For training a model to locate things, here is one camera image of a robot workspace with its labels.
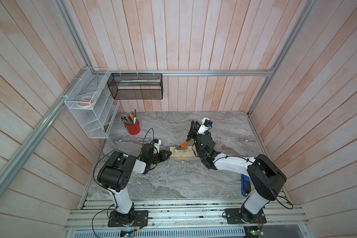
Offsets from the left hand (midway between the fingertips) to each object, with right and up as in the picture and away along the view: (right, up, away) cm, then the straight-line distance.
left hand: (171, 155), depth 94 cm
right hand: (+12, +21, -12) cm, 27 cm away
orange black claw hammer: (+8, +6, -4) cm, 11 cm away
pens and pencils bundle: (-29, +23, +6) cm, 37 cm away
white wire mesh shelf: (-39, +21, -16) cm, 47 cm away
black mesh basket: (-25, +48, +10) cm, 55 cm away
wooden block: (+11, +1, -2) cm, 11 cm away
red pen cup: (-28, +17, +13) cm, 35 cm away
